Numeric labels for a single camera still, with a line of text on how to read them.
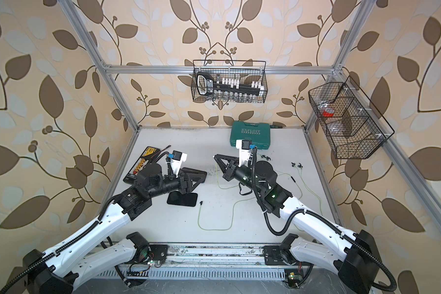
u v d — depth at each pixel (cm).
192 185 63
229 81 83
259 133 112
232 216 85
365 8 71
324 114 82
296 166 102
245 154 59
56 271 39
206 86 86
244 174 59
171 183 61
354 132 74
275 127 123
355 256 39
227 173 58
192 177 63
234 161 60
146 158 101
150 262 72
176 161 63
